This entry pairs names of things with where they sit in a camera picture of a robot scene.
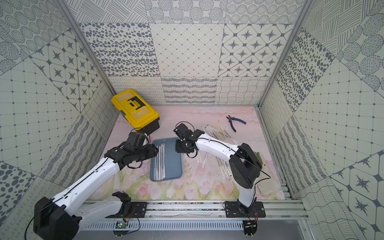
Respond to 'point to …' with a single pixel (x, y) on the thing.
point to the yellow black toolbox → (141, 115)
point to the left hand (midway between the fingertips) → (155, 148)
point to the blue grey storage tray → (173, 167)
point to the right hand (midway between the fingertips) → (181, 150)
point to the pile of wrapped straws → (216, 130)
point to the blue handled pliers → (231, 118)
